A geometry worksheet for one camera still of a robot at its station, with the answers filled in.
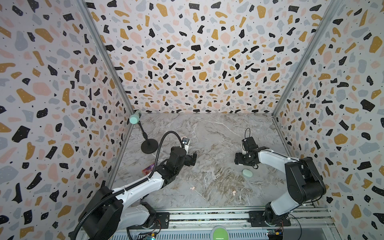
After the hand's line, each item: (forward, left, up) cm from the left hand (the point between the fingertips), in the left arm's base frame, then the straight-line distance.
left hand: (190, 147), depth 83 cm
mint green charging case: (-9, -33, -15) cm, 38 cm away
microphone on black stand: (+12, +29, -18) cm, 36 cm away
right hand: (0, -31, -14) cm, 34 cm away
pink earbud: (-17, -1, -15) cm, 23 cm away
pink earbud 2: (-20, -24, -16) cm, 35 cm away
